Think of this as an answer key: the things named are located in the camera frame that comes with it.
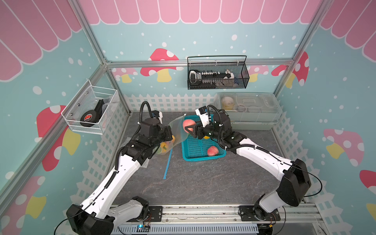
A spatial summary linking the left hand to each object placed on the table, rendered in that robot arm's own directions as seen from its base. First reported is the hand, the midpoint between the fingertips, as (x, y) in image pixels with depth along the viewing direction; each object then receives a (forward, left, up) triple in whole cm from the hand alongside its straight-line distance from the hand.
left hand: (171, 130), depth 74 cm
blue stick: (-5, +4, -27) cm, 28 cm away
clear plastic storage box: (+26, -50, -11) cm, 58 cm away
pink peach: (+2, -8, +4) cm, 10 cm away
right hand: (+2, -9, +2) cm, 9 cm away
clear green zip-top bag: (+11, -2, -17) cm, 20 cm away
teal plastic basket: (+5, -12, -27) cm, 30 cm away
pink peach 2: (0, -23, -20) cm, 31 cm away
